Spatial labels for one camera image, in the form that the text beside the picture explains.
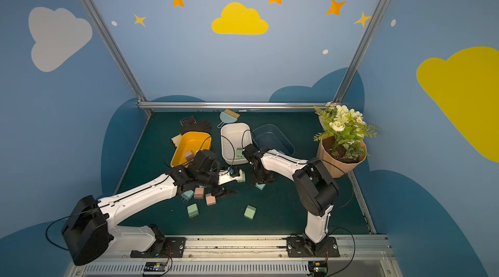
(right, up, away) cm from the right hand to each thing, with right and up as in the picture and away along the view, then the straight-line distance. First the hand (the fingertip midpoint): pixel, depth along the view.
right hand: (261, 180), depth 91 cm
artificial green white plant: (+32, +24, -16) cm, 43 cm away
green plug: (-5, -11, -9) cm, 16 cm away
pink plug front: (-23, -7, -8) cm, 25 cm away
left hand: (-11, +4, -12) cm, 17 cm away
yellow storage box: (-40, +16, +13) cm, 45 cm away
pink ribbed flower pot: (+37, +12, -3) cm, 39 cm away
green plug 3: (-11, +12, +9) cm, 19 cm away
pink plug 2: (-29, -5, -6) cm, 29 cm away
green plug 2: (-30, -11, -9) cm, 33 cm away
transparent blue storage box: (+6, +20, +19) cm, 28 cm away
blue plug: (-1, -2, -3) cm, 4 cm away
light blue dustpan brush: (-19, +32, +28) cm, 47 cm away
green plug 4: (-9, 0, -1) cm, 9 cm away
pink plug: (-38, +11, +8) cm, 40 cm away
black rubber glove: (-41, +27, +20) cm, 53 cm away
